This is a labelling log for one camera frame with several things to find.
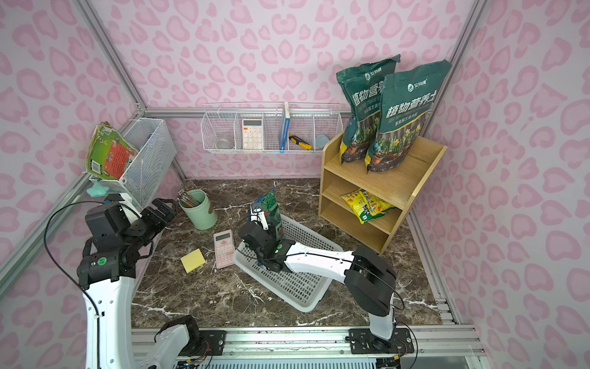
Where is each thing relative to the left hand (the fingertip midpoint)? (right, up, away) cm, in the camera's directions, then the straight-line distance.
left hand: (163, 205), depth 67 cm
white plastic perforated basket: (+40, -31, +16) cm, 53 cm away
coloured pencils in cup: (-6, +2, +23) cm, 24 cm away
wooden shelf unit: (+71, +6, +8) cm, 72 cm away
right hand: (+23, -7, +14) cm, 28 cm away
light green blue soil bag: (+29, -3, +17) cm, 34 cm away
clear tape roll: (+8, +25, +29) cm, 39 cm away
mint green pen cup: (0, -5, +27) cm, 27 cm away
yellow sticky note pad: (-4, -23, +26) cm, 35 cm away
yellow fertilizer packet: (+64, -1, +17) cm, 66 cm away
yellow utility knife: (+40, +26, +30) cm, 56 cm away
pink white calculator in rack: (+20, +28, +28) cm, 44 cm away
